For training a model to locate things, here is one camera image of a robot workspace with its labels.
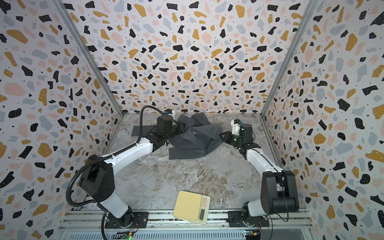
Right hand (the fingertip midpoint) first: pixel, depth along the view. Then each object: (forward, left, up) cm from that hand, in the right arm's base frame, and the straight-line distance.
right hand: (218, 131), depth 86 cm
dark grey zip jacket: (-4, +11, -2) cm, 12 cm away
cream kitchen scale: (-36, +14, -17) cm, 42 cm away
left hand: (+2, +17, +6) cm, 18 cm away
